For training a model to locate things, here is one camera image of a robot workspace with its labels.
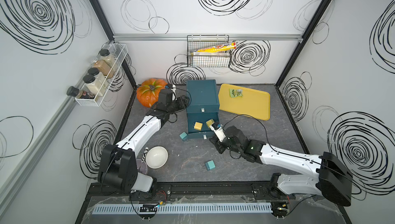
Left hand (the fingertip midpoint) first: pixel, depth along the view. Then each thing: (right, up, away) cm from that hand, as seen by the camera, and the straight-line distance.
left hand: (185, 99), depth 85 cm
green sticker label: (+35, +4, +29) cm, 46 cm away
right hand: (+14, -20, -6) cm, 26 cm away
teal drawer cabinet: (+10, -3, -4) cm, 11 cm away
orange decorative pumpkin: (-25, +4, +13) cm, 29 cm away
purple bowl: (-22, -35, -6) cm, 42 cm away
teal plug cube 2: (+14, -35, -4) cm, 38 cm away
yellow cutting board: (+41, -2, +25) cm, 48 cm away
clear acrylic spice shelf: (-44, +31, +14) cm, 56 cm away
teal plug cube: (-1, -22, +6) cm, 23 cm away
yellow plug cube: (+7, -15, +2) cm, 17 cm away
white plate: (-15, -32, -2) cm, 35 cm away
